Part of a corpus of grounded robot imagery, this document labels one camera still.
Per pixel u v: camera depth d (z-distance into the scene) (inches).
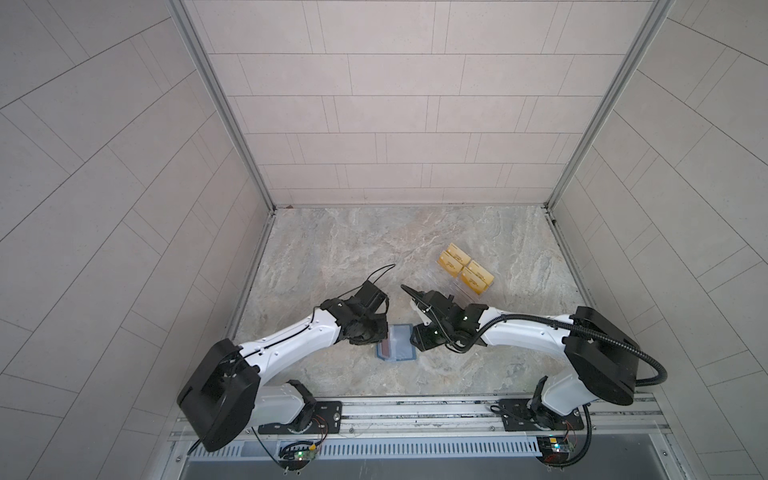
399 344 32.5
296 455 25.5
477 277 34.1
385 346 31.0
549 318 19.7
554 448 26.7
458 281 36.1
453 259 36.0
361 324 24.5
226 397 15.4
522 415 28.0
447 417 28.5
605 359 16.8
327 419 27.8
